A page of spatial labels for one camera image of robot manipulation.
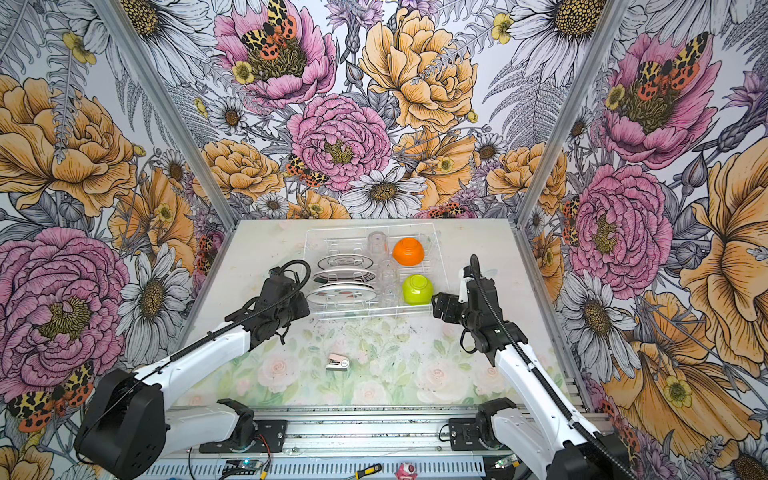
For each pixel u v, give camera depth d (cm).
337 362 85
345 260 99
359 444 74
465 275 75
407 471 65
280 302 62
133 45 76
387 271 95
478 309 63
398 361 87
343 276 97
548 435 44
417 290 94
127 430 41
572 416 42
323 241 124
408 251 106
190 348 50
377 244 102
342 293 89
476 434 73
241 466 71
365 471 70
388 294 89
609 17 72
